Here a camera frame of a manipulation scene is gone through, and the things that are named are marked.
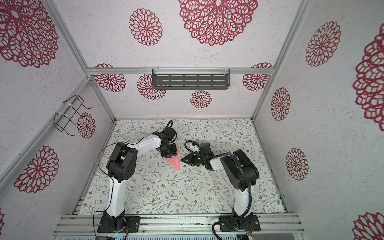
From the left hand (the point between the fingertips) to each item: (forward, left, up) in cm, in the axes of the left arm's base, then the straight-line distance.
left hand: (173, 158), depth 100 cm
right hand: (-4, -6, +7) cm, 10 cm away
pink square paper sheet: (-2, -1, +2) cm, 3 cm away
